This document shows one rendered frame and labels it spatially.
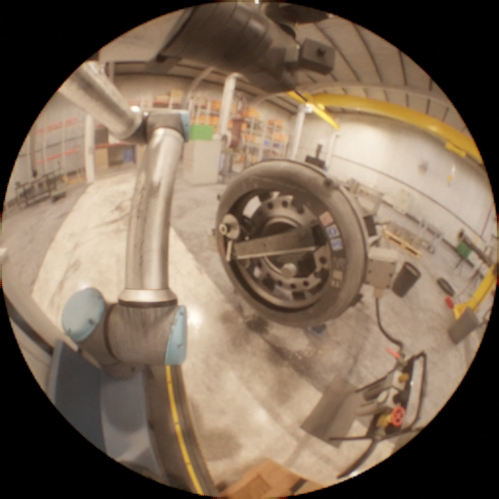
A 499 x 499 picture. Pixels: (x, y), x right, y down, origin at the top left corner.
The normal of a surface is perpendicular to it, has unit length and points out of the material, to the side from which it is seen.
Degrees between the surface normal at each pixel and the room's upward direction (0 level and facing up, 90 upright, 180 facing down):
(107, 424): 0
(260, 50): 131
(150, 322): 50
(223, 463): 0
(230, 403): 0
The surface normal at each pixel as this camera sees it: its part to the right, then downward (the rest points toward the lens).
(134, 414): 0.15, -0.83
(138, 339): 0.26, -0.15
